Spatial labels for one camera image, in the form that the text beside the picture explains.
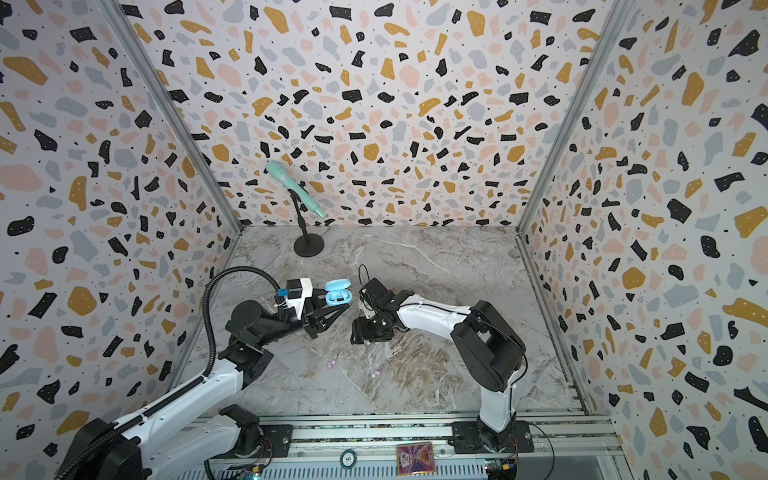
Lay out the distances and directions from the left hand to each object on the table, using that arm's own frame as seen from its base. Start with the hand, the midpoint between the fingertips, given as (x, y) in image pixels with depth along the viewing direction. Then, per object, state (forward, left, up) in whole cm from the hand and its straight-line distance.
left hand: (348, 299), depth 68 cm
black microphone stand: (+41, +23, -27) cm, 54 cm away
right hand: (+1, -1, -24) cm, 24 cm away
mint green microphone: (+44, +25, +4) cm, 51 cm away
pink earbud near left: (-5, +8, -27) cm, 29 cm away
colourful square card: (-28, -15, -26) cm, 41 cm away
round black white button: (-27, +1, -28) cm, 39 cm away
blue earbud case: (+1, +2, +1) cm, 3 cm away
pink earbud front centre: (-7, -5, -28) cm, 29 cm away
